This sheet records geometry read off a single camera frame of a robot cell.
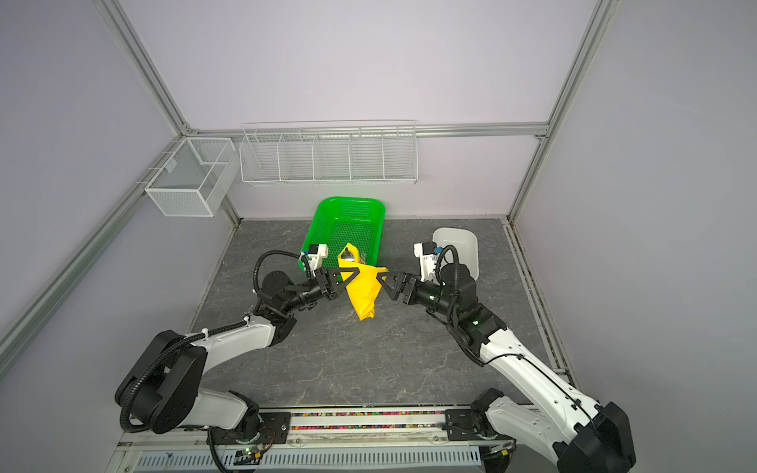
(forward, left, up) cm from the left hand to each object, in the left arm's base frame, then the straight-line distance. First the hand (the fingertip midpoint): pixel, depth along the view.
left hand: (360, 278), depth 72 cm
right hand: (-2, -6, +2) cm, 7 cm away
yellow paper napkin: (-2, -1, -1) cm, 2 cm away
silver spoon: (+5, +3, +2) cm, 7 cm away
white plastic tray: (+30, -38, -26) cm, 55 cm away
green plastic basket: (+44, +4, -26) cm, 51 cm away
